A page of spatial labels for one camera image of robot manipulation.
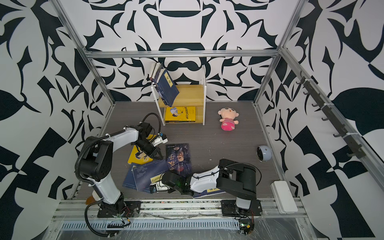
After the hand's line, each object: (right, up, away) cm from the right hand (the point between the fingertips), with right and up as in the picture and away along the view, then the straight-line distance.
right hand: (165, 173), depth 83 cm
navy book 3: (-10, 0, -2) cm, 10 cm away
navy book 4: (-19, -4, -2) cm, 19 cm away
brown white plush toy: (-36, -11, -8) cm, 38 cm away
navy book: (0, +47, +4) cm, 48 cm away
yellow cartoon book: (+6, +33, +22) cm, 40 cm away
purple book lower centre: (+6, +6, +6) cm, 11 cm away
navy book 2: (+23, -7, -6) cm, 25 cm away
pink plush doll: (+39, +28, +19) cm, 52 cm away
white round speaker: (+55, +10, +2) cm, 56 cm away
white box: (+59, -8, -10) cm, 60 cm away
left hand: (-3, +8, +5) cm, 10 cm away
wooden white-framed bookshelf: (+13, +44, +11) cm, 47 cm away
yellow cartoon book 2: (-18, +7, +7) cm, 20 cm away
